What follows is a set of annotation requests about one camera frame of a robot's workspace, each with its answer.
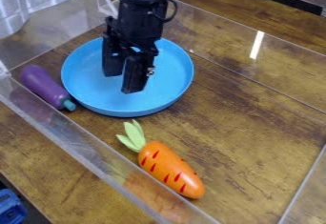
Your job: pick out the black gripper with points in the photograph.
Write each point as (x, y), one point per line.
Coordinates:
(128, 42)

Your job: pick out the blue round tray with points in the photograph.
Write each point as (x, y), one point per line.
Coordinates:
(99, 92)

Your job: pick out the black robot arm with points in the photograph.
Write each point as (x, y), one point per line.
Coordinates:
(128, 41)

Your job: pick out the purple toy eggplant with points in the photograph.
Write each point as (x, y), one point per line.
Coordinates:
(36, 79)

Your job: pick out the orange toy carrot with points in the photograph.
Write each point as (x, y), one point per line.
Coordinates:
(160, 162)

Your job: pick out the blue object at corner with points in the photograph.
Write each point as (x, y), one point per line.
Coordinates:
(12, 210)

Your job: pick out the clear acrylic enclosure wall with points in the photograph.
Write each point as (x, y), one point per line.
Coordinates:
(248, 125)

